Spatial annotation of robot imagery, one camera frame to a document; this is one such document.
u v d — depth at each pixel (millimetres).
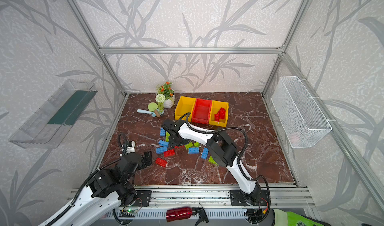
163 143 912
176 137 675
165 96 1008
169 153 876
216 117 1048
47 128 637
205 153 880
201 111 1087
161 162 844
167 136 943
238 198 739
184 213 666
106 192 500
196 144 908
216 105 1114
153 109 1096
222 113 1025
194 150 889
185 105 1118
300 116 630
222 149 533
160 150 889
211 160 848
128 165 541
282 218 678
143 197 739
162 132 964
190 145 902
